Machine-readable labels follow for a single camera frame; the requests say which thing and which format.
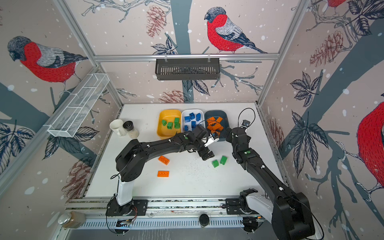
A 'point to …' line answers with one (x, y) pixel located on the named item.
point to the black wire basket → (187, 68)
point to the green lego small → (215, 163)
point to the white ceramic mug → (116, 125)
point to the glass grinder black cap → (128, 125)
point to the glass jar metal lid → (73, 219)
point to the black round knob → (204, 219)
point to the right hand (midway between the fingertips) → (233, 131)
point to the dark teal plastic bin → (225, 123)
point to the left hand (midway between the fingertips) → (211, 149)
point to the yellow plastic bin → (169, 115)
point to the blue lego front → (198, 117)
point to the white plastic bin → (188, 115)
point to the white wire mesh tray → (72, 117)
